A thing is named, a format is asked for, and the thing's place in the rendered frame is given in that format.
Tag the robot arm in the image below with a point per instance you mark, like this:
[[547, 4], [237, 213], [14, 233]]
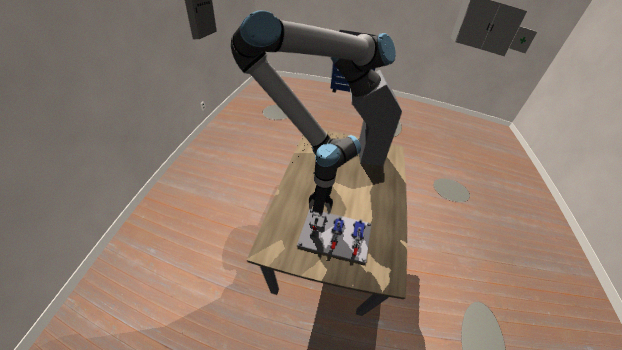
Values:
[[261, 29]]

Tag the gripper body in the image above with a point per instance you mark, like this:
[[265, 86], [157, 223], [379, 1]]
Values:
[[328, 192]]

